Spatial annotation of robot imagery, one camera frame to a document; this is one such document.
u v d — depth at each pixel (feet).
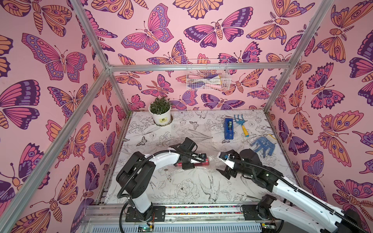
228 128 3.37
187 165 2.65
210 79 2.99
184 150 2.33
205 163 3.00
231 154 2.40
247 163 1.72
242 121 3.72
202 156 2.59
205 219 2.39
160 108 3.24
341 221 1.32
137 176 1.51
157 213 2.41
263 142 3.30
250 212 2.39
